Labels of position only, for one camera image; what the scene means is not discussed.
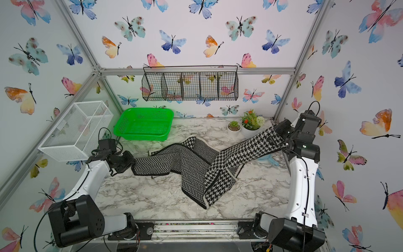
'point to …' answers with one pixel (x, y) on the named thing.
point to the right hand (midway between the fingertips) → (282, 121)
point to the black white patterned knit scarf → (207, 176)
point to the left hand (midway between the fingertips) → (136, 158)
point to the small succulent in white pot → (234, 128)
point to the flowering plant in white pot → (251, 124)
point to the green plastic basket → (148, 124)
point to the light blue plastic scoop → (268, 157)
